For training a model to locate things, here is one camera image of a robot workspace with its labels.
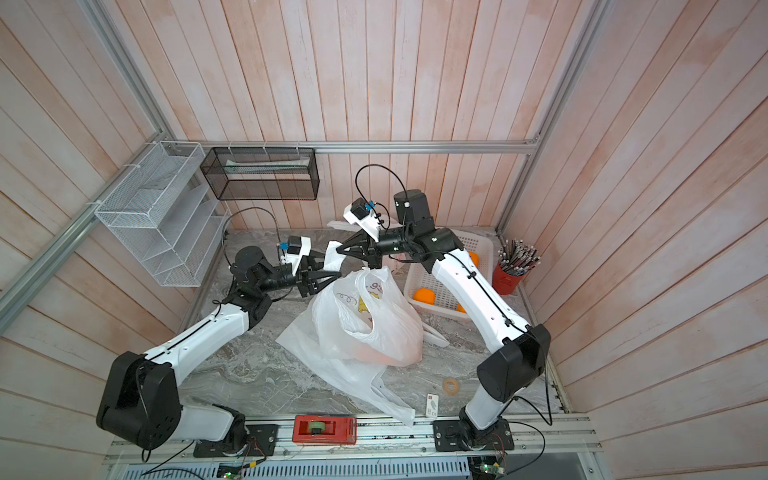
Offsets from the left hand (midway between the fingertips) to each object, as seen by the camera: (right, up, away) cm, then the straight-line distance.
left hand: (339, 270), depth 71 cm
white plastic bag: (+7, -11, -1) cm, 13 cm away
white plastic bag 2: (+5, -31, +10) cm, 33 cm away
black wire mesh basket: (-25, +29, +17) cm, 42 cm away
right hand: (+1, +5, -4) cm, 6 cm away
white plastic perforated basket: (+32, -11, +27) cm, 44 cm away
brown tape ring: (+31, -32, +10) cm, 46 cm away
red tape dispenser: (-3, -39, -1) cm, 39 cm away
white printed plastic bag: (-2, +14, +25) cm, 29 cm away
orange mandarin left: (+25, -9, +25) cm, 37 cm away
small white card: (+24, -37, +7) cm, 44 cm away
